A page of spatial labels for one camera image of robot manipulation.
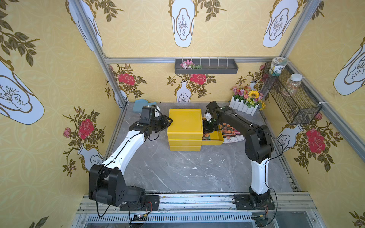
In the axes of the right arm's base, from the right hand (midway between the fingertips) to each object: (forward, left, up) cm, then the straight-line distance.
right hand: (206, 128), depth 96 cm
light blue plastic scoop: (+28, +55, -7) cm, 62 cm away
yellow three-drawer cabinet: (-14, +13, +15) cm, 24 cm away
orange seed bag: (-6, 0, -1) cm, 6 cm away
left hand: (-4, +25, +13) cm, 28 cm away
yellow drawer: (-7, -6, -1) cm, 10 cm away
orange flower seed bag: (+1, -17, -6) cm, 18 cm away
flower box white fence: (+23, -30, -2) cm, 38 cm away
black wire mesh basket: (+2, -50, +19) cm, 54 cm away
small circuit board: (-50, +35, -9) cm, 62 cm away
